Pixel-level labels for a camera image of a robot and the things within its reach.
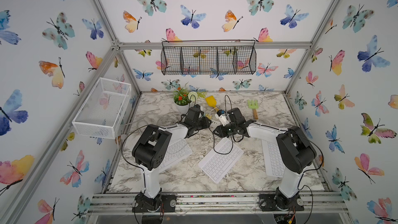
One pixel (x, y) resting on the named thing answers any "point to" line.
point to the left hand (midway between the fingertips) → (212, 120)
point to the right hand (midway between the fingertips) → (216, 129)
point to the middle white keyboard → (217, 165)
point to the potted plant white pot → (182, 109)
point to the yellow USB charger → (209, 117)
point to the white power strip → (216, 123)
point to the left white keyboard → (176, 152)
